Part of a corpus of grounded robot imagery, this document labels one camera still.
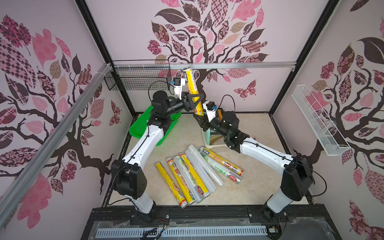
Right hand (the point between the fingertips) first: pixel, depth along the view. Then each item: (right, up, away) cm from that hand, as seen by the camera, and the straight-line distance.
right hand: (195, 113), depth 74 cm
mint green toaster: (+11, -15, +20) cm, 28 cm away
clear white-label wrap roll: (-3, -38, +8) cm, 39 cm away
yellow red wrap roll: (+16, -28, +16) cm, 36 cm away
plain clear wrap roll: (+7, -31, +12) cm, 34 cm away
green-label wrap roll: (+18, -33, +12) cm, 39 cm away
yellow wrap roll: (-11, -42, +6) cm, 44 cm away
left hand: (+2, +7, -6) cm, 10 cm away
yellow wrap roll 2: (-10, -35, +10) cm, 38 cm away
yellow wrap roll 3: (-1, -34, +12) cm, 36 cm away
